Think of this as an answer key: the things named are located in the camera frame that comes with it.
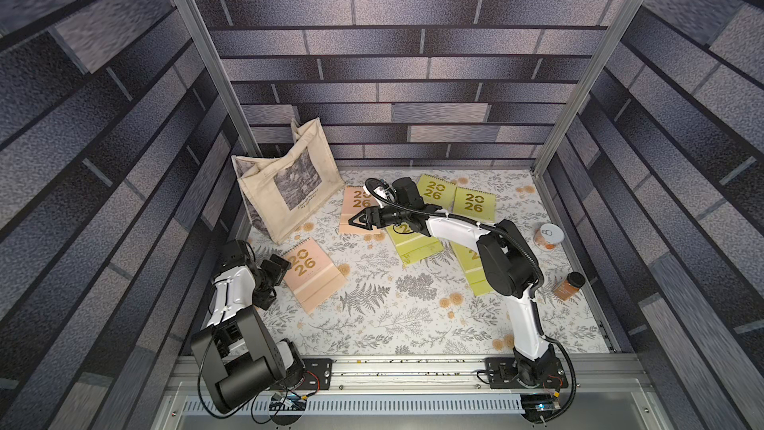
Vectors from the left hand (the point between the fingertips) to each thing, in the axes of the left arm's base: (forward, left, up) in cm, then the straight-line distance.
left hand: (284, 274), depth 86 cm
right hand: (+14, -20, +9) cm, 26 cm away
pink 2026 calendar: (+31, -19, -4) cm, 36 cm away
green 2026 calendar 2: (+29, -64, -3) cm, 70 cm away
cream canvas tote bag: (+23, +3, +11) cm, 25 cm away
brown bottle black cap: (-4, -82, +3) cm, 82 cm away
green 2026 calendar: (+36, -50, -3) cm, 61 cm away
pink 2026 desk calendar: (+1, -7, -4) cm, 8 cm away
